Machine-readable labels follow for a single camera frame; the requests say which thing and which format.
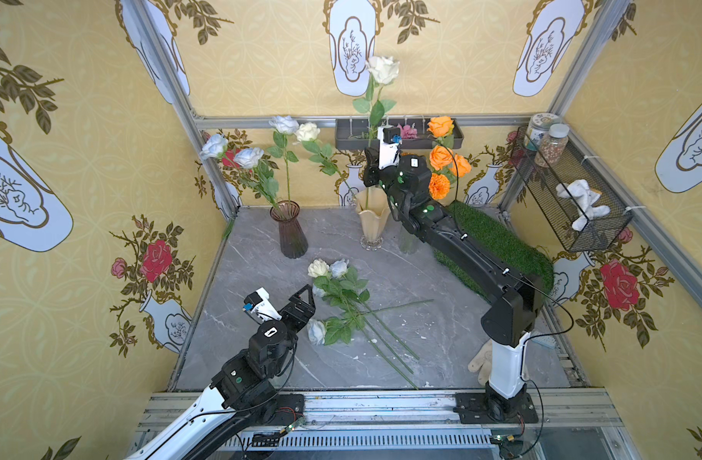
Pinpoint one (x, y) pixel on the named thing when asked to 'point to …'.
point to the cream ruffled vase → (373, 208)
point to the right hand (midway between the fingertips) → (379, 142)
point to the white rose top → (339, 269)
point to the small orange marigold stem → (439, 186)
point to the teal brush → (545, 340)
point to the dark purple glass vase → (293, 243)
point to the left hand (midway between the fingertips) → (295, 293)
